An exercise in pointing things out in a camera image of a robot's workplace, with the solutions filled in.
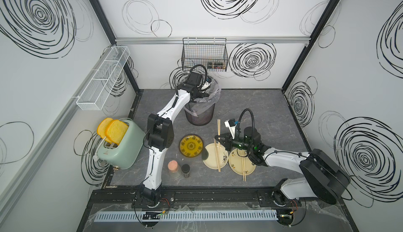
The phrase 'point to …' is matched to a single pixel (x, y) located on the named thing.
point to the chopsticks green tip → (219, 158)
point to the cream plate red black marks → (235, 161)
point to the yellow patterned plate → (191, 146)
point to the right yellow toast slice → (115, 130)
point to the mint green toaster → (124, 156)
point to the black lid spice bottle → (185, 169)
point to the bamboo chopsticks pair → (243, 165)
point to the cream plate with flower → (209, 156)
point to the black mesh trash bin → (202, 119)
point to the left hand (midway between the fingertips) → (202, 94)
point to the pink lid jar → (173, 168)
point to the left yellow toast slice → (102, 127)
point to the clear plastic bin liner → (199, 106)
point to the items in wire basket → (216, 65)
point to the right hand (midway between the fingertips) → (216, 138)
